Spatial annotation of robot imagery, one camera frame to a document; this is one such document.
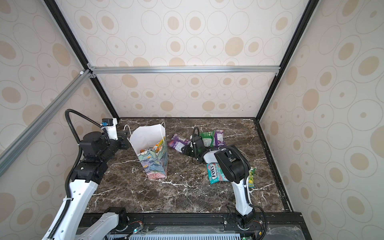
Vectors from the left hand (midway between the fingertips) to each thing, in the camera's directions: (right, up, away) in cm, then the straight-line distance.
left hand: (130, 128), depth 69 cm
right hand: (+22, -13, +32) cm, 41 cm away
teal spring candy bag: (+42, -26, +19) cm, 53 cm away
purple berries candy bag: (+46, -5, +34) cm, 58 cm away
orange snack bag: (+10, -9, +10) cm, 16 cm away
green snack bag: (+40, -3, +34) cm, 53 cm away
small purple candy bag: (+18, -9, +32) cm, 38 cm away
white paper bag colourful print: (+3, -8, +19) cm, 21 cm away
